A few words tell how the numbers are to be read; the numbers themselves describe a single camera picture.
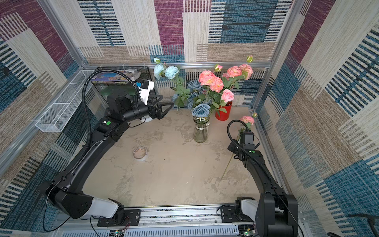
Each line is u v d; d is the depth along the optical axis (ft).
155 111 1.89
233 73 2.25
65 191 1.28
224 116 3.86
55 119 2.30
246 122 2.79
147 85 1.80
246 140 2.14
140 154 3.14
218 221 2.40
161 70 2.40
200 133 3.16
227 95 2.10
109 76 2.67
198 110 2.35
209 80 2.08
